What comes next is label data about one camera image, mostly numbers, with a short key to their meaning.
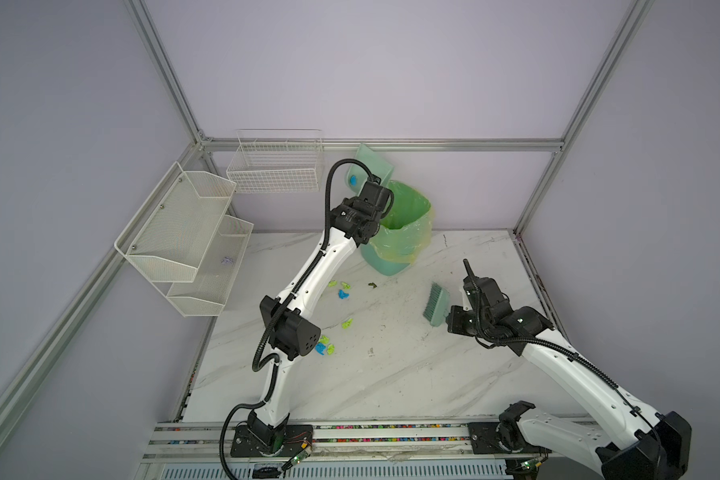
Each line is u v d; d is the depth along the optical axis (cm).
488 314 57
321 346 89
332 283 104
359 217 58
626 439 39
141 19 69
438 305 86
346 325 94
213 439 75
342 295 101
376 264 100
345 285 103
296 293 52
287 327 51
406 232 86
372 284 104
